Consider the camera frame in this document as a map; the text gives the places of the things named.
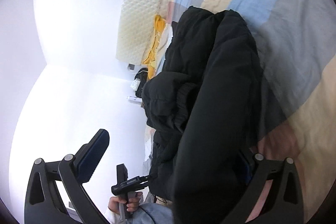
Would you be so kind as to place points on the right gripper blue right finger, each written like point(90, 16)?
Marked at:
point(283, 201)

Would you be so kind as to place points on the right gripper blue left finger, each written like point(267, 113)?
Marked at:
point(43, 203)

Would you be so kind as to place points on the white tissue box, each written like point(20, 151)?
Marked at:
point(135, 84)

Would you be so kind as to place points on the checkered patchwork bed quilt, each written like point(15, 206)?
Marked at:
point(295, 41)

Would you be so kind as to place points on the cream quilted headboard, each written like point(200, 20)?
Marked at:
point(136, 28)

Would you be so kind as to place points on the person's left hand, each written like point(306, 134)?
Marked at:
point(131, 205)

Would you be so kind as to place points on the black puffer jacket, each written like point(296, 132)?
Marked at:
point(205, 108)

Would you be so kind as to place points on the yellow pillow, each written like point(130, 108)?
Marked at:
point(150, 58)

